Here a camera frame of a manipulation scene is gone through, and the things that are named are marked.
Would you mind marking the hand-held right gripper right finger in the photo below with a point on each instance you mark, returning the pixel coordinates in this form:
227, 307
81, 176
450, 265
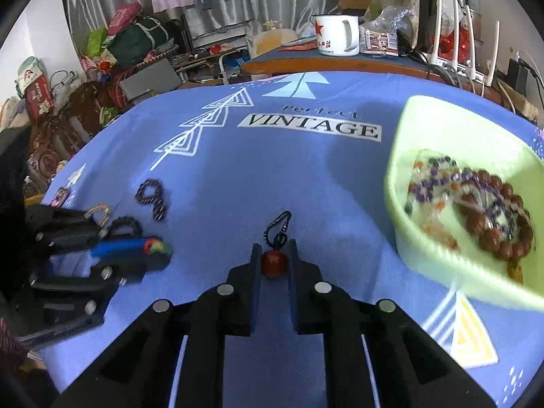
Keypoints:
306, 301

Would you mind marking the dark red plaid cloth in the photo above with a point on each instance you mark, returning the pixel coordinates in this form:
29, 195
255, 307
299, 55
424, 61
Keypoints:
91, 106

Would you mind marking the small printed card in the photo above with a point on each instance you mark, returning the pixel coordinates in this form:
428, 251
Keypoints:
61, 197

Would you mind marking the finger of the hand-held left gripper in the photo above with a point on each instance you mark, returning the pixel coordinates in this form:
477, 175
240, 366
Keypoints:
119, 247
76, 301

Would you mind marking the white router with antennas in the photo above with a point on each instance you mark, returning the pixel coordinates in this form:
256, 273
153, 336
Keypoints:
469, 51

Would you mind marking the light green plastic tray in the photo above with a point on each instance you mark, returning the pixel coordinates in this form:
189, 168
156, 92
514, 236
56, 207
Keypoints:
425, 136

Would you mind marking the beige plastic bag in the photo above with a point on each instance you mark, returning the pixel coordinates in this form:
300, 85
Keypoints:
272, 40

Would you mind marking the red printed gift bag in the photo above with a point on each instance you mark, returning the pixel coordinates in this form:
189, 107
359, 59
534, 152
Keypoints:
40, 93

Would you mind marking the black plug adapter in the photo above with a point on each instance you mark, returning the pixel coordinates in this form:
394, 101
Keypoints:
516, 72

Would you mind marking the black monitor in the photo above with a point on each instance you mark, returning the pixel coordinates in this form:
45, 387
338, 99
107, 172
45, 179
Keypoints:
423, 0

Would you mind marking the dark green duffel bag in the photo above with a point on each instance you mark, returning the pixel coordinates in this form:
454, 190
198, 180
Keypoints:
136, 38

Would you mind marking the red envelope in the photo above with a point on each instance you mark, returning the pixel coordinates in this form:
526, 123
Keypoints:
297, 46

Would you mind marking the wooden desk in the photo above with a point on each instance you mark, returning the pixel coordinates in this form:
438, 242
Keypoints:
340, 66

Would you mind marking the beige power strip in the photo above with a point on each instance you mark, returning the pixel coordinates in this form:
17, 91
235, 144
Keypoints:
525, 102

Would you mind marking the pink red packet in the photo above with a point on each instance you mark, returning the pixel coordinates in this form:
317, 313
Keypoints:
125, 15

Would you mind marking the green plastic bag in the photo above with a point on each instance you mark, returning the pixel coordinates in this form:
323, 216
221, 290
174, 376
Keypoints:
95, 42

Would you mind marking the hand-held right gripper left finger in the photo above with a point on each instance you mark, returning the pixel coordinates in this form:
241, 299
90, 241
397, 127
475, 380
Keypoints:
242, 301

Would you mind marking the white enamel mug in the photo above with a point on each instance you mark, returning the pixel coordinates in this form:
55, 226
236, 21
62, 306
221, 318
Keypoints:
335, 36

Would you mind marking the brown patterned cushion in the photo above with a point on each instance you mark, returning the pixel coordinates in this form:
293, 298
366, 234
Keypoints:
46, 157

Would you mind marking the grey flat box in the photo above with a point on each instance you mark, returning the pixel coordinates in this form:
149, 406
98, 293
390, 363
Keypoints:
148, 80

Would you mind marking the clear plastic snack bag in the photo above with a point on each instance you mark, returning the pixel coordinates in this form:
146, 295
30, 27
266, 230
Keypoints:
378, 42

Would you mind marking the red plastic container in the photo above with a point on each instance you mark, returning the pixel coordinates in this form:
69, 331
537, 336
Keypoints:
446, 44

